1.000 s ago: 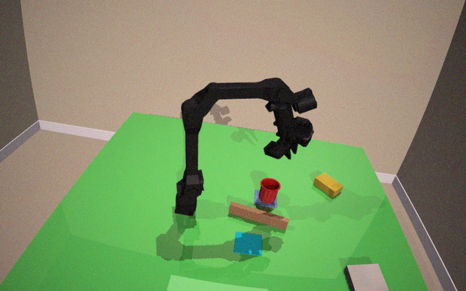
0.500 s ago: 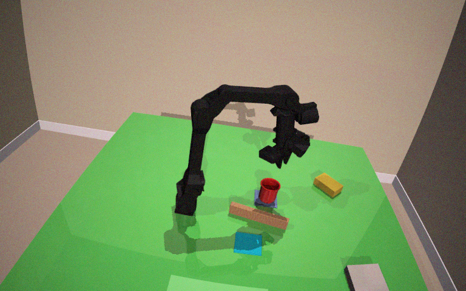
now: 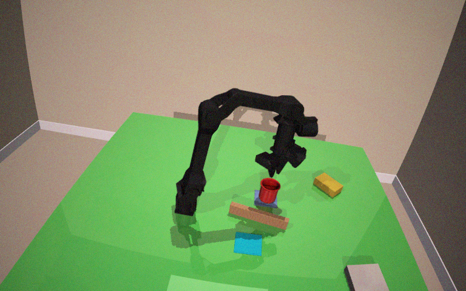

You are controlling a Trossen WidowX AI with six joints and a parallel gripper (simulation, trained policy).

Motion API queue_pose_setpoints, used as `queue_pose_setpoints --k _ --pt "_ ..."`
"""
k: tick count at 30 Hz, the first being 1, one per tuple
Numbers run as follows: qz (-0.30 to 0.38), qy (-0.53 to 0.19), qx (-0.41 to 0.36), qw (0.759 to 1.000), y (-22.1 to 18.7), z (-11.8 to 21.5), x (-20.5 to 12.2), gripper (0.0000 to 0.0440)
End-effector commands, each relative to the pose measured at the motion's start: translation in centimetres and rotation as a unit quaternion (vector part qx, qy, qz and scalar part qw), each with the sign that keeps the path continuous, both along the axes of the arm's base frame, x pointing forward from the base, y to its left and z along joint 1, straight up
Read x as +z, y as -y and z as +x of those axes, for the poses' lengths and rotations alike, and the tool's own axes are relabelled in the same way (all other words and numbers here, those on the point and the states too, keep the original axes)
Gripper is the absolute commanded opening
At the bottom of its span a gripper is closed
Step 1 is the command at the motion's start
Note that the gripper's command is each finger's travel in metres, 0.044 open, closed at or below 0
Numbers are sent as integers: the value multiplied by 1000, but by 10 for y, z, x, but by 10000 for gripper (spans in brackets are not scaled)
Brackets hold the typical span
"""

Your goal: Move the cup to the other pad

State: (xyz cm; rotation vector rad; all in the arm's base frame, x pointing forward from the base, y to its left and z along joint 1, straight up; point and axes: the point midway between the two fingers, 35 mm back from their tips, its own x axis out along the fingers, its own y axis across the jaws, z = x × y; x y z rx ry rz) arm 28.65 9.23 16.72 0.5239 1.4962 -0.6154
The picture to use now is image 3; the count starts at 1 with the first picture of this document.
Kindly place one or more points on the yellow rectangular block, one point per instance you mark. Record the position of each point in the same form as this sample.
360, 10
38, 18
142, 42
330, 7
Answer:
328, 184

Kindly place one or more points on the brown rectangular bar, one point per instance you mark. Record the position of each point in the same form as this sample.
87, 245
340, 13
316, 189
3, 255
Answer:
258, 215

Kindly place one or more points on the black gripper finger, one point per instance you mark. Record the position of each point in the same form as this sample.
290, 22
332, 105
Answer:
283, 163
272, 171

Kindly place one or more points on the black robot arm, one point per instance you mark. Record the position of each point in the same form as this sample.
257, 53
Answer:
290, 119

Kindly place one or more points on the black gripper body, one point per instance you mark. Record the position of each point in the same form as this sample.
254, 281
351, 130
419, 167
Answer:
269, 161

